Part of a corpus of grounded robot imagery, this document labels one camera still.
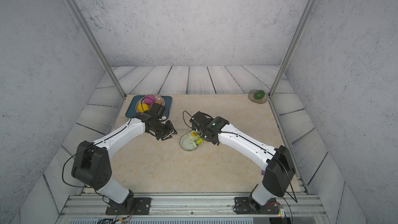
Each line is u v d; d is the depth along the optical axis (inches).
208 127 21.6
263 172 24.7
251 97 47.0
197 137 29.2
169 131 30.5
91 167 17.4
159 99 45.2
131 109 43.9
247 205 28.6
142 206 28.8
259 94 46.2
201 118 23.9
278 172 16.3
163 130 30.2
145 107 42.4
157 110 28.0
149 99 43.6
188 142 36.8
